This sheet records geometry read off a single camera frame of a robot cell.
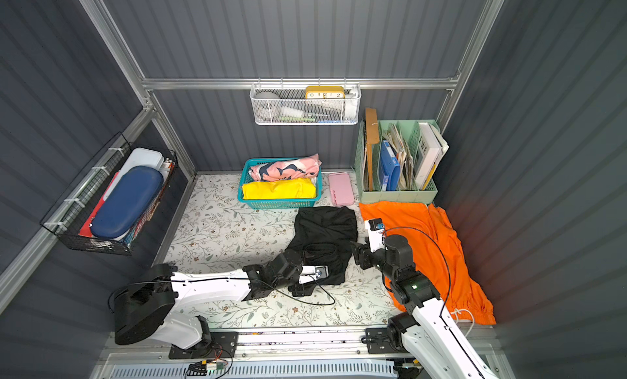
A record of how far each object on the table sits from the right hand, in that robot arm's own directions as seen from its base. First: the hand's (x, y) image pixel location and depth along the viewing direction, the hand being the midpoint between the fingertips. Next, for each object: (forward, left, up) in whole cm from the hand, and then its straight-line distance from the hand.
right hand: (365, 239), depth 77 cm
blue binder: (+31, -13, +1) cm, 34 cm away
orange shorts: (+3, -30, -16) cm, 34 cm away
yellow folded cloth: (+28, +25, -8) cm, 38 cm away
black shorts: (+11, +13, -18) cm, 25 cm away
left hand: (-6, +17, -10) cm, 21 cm away
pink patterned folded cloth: (+37, +22, -4) cm, 43 cm away
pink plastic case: (+36, +5, -17) cm, 40 cm away
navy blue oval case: (+3, +68, +16) cm, 70 cm away
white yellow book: (+34, -28, +6) cm, 45 cm away
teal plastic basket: (+39, +49, -7) cm, 63 cm away
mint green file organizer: (+46, -19, +6) cm, 50 cm away
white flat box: (+20, +73, +17) cm, 77 cm away
